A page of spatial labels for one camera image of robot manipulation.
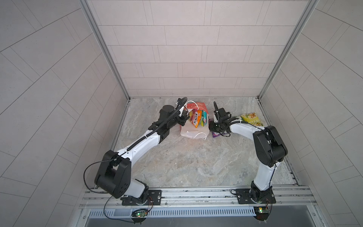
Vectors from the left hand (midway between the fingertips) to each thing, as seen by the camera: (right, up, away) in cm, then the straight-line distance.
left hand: (188, 109), depth 82 cm
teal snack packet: (+11, -5, +9) cm, 15 cm away
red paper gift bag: (0, -13, +3) cm, 13 cm away
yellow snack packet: (+45, -7, +17) cm, 49 cm away
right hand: (+14, -12, +15) cm, 24 cm away
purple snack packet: (+18, -17, +11) cm, 27 cm away
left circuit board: (-22, -47, -18) cm, 55 cm away
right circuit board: (+36, -50, -14) cm, 63 cm away
